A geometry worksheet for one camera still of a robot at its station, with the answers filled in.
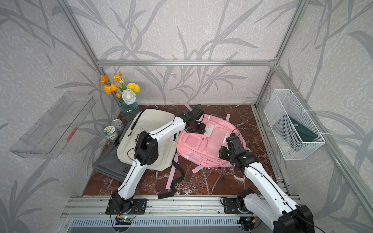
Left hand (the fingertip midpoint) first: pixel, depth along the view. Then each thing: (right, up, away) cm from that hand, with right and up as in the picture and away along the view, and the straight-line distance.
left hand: (203, 130), depth 96 cm
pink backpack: (-1, -12, -6) cm, 13 cm away
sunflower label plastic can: (-60, -1, -2) cm, 61 cm away
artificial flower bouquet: (-44, +22, -15) cm, 51 cm away
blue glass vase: (-53, +15, +6) cm, 55 cm away
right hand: (+10, -10, -13) cm, 19 cm away
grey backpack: (-55, -18, -13) cm, 59 cm away
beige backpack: (-47, +5, +2) cm, 47 cm away
